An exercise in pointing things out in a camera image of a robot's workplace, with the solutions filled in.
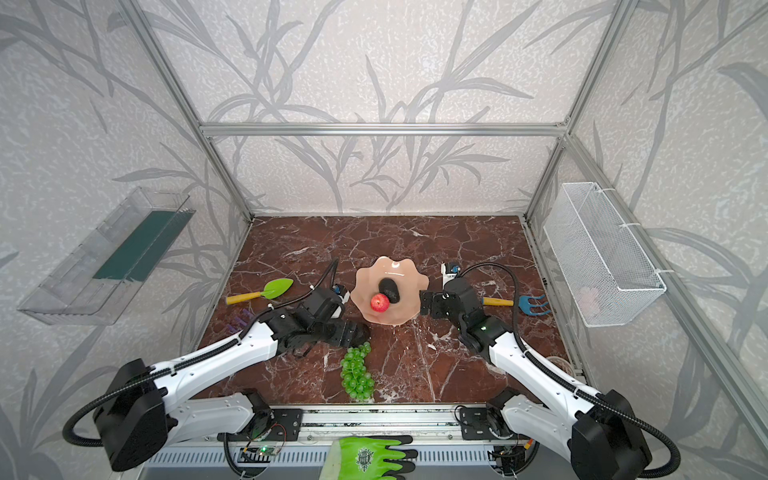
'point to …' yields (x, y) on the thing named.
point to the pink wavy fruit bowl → (409, 281)
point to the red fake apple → (380, 302)
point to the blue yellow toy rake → (523, 302)
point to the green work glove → (368, 458)
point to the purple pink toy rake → (239, 320)
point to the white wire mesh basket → (607, 275)
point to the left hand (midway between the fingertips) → (351, 320)
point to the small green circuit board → (267, 450)
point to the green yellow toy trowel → (271, 289)
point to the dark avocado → (389, 287)
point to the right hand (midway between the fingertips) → (436, 281)
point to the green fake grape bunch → (356, 381)
